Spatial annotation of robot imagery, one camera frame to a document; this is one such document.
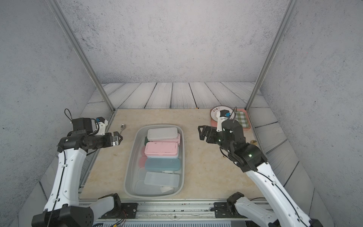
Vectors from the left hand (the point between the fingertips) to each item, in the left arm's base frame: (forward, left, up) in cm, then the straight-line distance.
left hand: (115, 137), depth 75 cm
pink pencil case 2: (-2, -10, -20) cm, 23 cm away
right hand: (-3, -47, +11) cm, 48 cm away
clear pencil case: (-15, -23, -20) cm, 34 cm away
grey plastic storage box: (-6, -5, -19) cm, 21 cm away
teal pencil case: (-5, -22, -22) cm, 32 cm away
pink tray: (+27, -59, -23) cm, 69 cm away
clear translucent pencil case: (-11, -11, -22) cm, 27 cm away
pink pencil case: (+10, -31, -18) cm, 37 cm away
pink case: (+3, -21, -17) cm, 27 cm away
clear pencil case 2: (-18, -12, -23) cm, 32 cm away
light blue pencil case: (-2, -28, -18) cm, 34 cm away
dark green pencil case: (+9, -11, -17) cm, 22 cm away
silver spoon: (+25, +10, -22) cm, 35 cm away
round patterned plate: (+39, -61, -22) cm, 76 cm away
